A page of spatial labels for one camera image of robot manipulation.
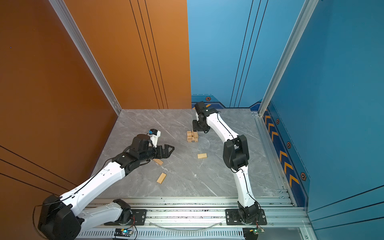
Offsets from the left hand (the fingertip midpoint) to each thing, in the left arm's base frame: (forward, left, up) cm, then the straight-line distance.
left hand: (168, 146), depth 80 cm
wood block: (+15, -11, -13) cm, 23 cm away
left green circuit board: (-37, +20, -19) cm, 46 cm away
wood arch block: (+16, -14, -11) cm, 24 cm away
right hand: (+18, -15, -7) cm, 24 cm away
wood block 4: (-11, +5, -16) cm, 20 cm away
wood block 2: (+3, -19, -16) cm, 25 cm away
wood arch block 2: (+19, -10, -13) cm, 25 cm away
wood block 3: (-1, +9, -16) cm, 18 cm away
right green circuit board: (-36, -42, -19) cm, 58 cm away
